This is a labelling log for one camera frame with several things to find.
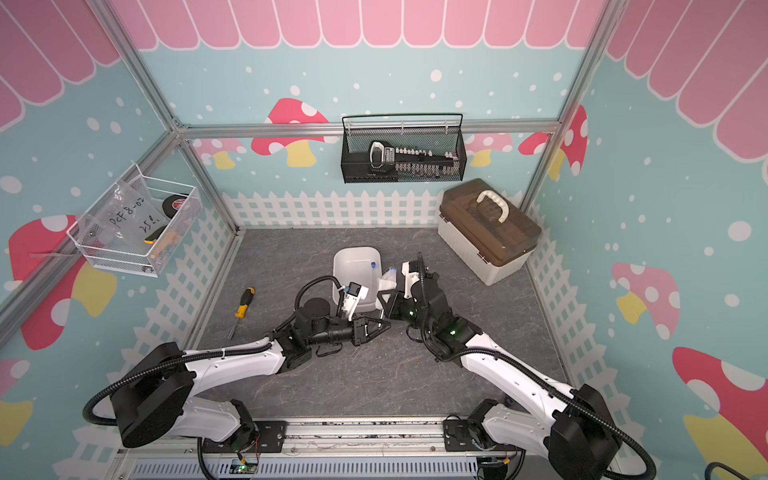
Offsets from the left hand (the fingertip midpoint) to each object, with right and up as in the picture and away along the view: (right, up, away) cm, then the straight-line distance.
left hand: (389, 331), depth 74 cm
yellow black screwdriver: (-48, +1, +22) cm, 53 cm away
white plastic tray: (-11, +16, +35) cm, 40 cm away
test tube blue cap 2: (+1, +15, +1) cm, 15 cm away
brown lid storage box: (+31, +27, +24) cm, 48 cm away
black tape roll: (-58, +33, +5) cm, 67 cm away
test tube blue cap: (-6, +15, +34) cm, 38 cm away
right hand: (-3, +10, +2) cm, 10 cm away
